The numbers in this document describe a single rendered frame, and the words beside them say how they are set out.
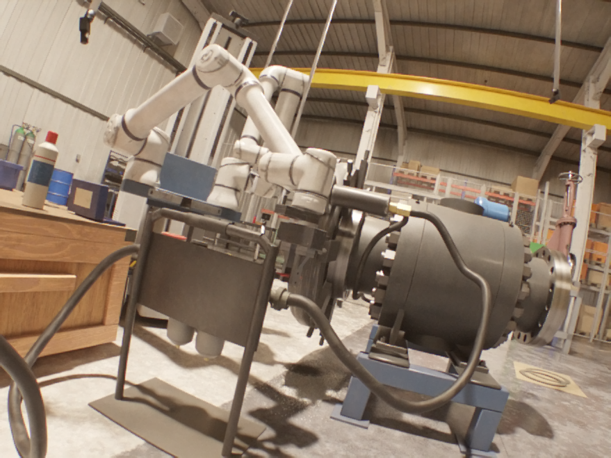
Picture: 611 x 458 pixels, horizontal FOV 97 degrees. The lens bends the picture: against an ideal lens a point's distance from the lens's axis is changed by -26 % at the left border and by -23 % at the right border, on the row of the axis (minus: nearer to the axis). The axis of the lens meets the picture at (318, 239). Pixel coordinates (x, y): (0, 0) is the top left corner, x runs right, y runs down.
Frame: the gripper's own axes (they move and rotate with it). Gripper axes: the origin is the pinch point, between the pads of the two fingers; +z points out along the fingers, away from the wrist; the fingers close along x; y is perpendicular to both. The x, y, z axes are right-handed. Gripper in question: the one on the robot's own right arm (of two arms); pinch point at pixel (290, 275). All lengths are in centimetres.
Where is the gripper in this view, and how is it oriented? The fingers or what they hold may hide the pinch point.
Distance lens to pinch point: 91.5
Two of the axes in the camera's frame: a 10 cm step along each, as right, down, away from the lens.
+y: 6.5, 1.9, 7.4
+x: -7.2, -1.6, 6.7
